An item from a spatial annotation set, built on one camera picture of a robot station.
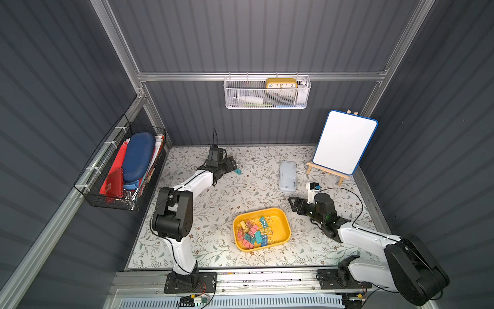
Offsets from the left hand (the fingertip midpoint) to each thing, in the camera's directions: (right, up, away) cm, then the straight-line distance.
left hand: (232, 163), depth 96 cm
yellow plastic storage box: (+23, -29, -8) cm, 38 cm away
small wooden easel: (+49, -4, +3) cm, 49 cm away
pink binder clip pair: (+7, -34, -14) cm, 38 cm away
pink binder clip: (+11, -29, -13) cm, 33 cm away
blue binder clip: (+15, -34, -14) cm, 40 cm away
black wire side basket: (-43, +3, -27) cm, 51 cm away
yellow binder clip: (+6, -28, -10) cm, 30 cm away
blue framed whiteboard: (+51, +10, -11) cm, 53 cm away
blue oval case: (-33, +3, -24) cm, 41 cm away
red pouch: (-37, -9, -32) cm, 50 cm away
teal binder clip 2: (+2, -5, +11) cm, 12 cm away
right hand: (+31, -16, -9) cm, 36 cm away
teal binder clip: (+16, -27, -10) cm, 33 cm away
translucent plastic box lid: (+29, -7, +7) cm, 31 cm away
